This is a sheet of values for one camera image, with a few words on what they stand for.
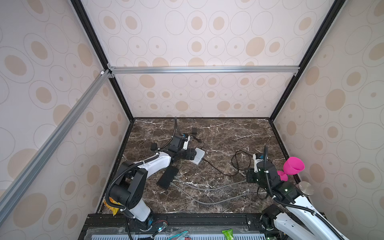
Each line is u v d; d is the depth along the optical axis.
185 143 0.83
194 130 1.13
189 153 0.81
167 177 0.88
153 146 1.05
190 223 0.75
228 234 0.69
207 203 0.80
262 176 0.57
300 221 0.50
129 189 0.45
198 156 0.96
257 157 0.69
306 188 0.71
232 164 0.95
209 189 0.85
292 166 0.77
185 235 0.69
